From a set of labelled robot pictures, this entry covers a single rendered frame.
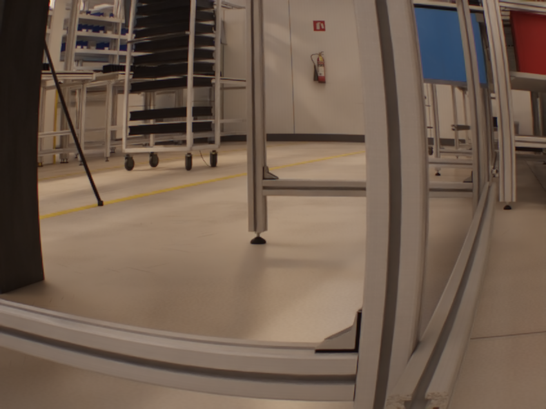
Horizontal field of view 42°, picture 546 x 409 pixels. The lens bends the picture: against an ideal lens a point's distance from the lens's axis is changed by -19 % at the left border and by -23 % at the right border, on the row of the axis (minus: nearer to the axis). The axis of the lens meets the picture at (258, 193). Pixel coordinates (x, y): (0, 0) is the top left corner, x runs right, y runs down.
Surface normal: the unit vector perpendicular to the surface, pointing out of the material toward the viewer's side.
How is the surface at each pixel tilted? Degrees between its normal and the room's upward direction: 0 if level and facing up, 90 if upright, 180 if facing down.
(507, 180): 90
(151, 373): 90
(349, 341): 90
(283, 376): 90
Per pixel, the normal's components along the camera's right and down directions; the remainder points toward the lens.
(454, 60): -0.31, 0.08
